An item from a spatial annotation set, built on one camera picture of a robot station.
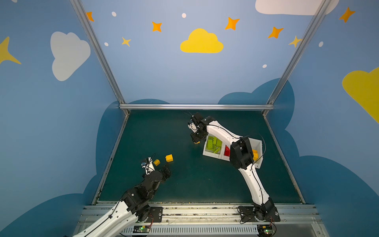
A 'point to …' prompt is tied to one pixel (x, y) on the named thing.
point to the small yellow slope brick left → (157, 162)
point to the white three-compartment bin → (214, 148)
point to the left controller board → (141, 229)
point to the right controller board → (265, 230)
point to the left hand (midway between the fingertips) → (165, 167)
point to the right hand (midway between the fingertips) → (196, 137)
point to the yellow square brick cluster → (169, 158)
